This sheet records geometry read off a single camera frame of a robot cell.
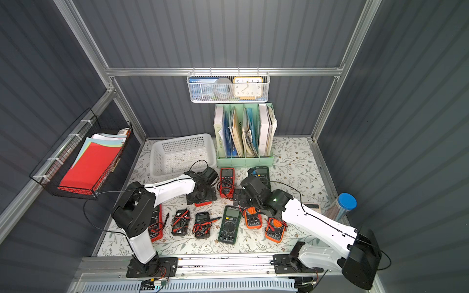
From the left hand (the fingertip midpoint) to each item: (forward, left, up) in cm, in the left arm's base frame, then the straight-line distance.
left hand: (205, 198), depth 92 cm
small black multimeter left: (-12, +10, +2) cm, 16 cm away
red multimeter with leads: (+5, -11, +4) cm, 12 cm away
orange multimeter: (-11, -23, +3) cm, 26 cm away
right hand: (-5, -20, +15) cm, 25 cm away
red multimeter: (-3, +4, 0) cm, 5 cm away
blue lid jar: (-11, -59, +18) cm, 63 cm away
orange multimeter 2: (-16, -33, +3) cm, 37 cm away
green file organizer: (+26, -21, +20) cm, 39 cm away
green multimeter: (-14, -13, +1) cm, 19 cm away
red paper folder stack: (+4, +42, +26) cm, 50 cm away
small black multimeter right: (-15, 0, +2) cm, 15 cm away
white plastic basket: (+30, +23, -1) cm, 38 cm away
